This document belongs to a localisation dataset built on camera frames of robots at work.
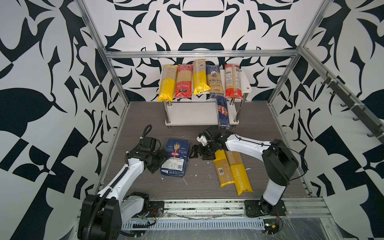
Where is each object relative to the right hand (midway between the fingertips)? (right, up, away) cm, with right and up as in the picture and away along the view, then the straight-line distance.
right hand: (194, 155), depth 85 cm
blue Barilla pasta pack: (-10, -4, -4) cm, 11 cm away
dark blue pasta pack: (+19, +24, +15) cm, 34 cm away
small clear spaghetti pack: (+17, -10, -2) cm, 19 cm away
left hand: (-17, -1, +1) cm, 17 cm away
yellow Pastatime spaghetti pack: (+25, -11, -4) cm, 28 cm away
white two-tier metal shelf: (+5, +26, +19) cm, 33 cm away
